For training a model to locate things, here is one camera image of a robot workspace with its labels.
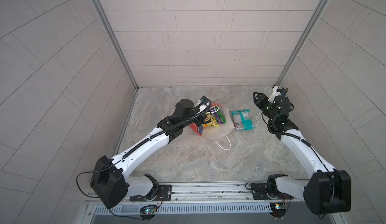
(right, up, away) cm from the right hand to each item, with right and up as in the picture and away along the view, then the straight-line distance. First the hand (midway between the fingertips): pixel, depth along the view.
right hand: (252, 92), depth 79 cm
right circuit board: (+8, -54, -11) cm, 56 cm away
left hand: (-24, -8, -4) cm, 25 cm away
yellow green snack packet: (-21, -17, +6) cm, 27 cm away
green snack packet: (-17, -13, +7) cm, 23 cm away
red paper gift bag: (-15, -21, +4) cm, 26 cm away
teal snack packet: (-1, -17, +15) cm, 22 cm away
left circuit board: (-51, -51, -15) cm, 74 cm away
